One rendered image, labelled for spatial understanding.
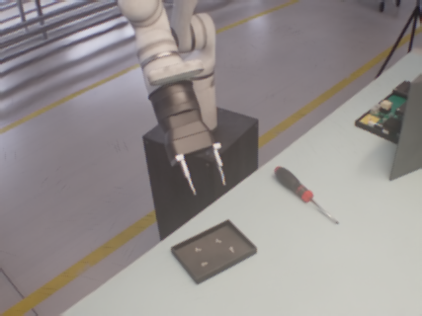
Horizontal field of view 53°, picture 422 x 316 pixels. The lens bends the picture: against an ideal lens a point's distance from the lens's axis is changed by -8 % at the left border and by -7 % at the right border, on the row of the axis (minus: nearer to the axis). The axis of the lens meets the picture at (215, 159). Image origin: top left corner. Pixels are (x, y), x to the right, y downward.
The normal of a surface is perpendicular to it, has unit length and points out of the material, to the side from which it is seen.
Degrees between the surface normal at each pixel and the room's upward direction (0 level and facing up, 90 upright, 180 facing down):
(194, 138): 45
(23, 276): 0
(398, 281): 0
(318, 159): 0
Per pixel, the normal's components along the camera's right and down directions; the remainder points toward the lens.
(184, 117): 0.32, -0.06
